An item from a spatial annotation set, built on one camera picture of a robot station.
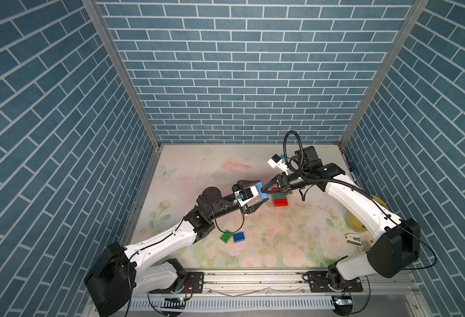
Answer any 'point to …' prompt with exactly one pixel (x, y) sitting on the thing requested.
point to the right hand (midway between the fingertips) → (266, 193)
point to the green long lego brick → (279, 197)
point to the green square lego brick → (226, 236)
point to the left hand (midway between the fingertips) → (266, 191)
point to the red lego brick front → (281, 202)
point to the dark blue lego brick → (238, 237)
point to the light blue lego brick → (263, 195)
